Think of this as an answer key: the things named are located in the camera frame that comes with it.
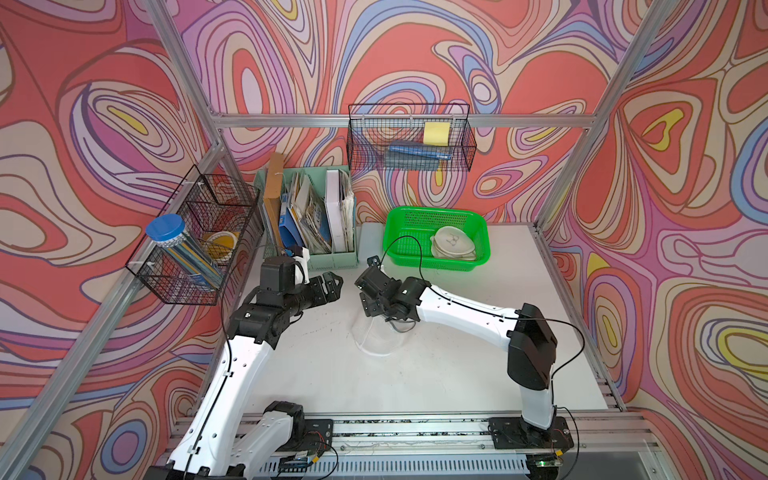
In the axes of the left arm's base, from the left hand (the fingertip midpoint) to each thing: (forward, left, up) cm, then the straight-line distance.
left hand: (332, 283), depth 73 cm
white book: (+32, +2, +1) cm, 32 cm away
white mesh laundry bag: (-4, -11, -20) cm, 24 cm away
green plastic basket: (+40, -22, -25) cm, 52 cm away
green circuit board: (-35, +10, -28) cm, 45 cm away
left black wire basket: (+31, +41, -7) cm, 52 cm away
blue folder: (+24, +17, -6) cm, 30 cm away
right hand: (+2, -12, -13) cm, 18 cm away
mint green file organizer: (+35, +10, -7) cm, 37 cm away
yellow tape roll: (+5, +26, +8) cm, 28 cm away
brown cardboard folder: (+25, +19, +7) cm, 32 cm away
